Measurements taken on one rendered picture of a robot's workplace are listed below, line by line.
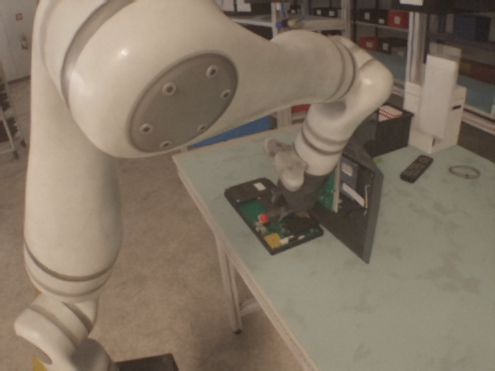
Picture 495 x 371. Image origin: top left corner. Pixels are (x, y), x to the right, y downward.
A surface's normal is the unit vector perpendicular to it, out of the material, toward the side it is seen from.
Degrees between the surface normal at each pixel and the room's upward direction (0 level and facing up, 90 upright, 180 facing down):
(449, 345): 0
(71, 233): 83
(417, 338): 0
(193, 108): 120
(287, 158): 29
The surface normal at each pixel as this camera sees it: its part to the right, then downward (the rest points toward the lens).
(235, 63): 0.79, 0.50
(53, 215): 0.22, 0.32
